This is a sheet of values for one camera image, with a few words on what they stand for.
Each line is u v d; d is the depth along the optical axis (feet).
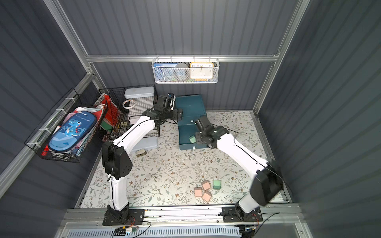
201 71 2.90
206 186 2.70
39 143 1.97
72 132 2.13
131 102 3.25
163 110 2.28
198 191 2.63
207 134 1.95
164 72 3.06
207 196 2.59
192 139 3.05
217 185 2.67
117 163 1.67
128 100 3.27
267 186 1.39
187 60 2.92
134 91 3.35
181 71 2.89
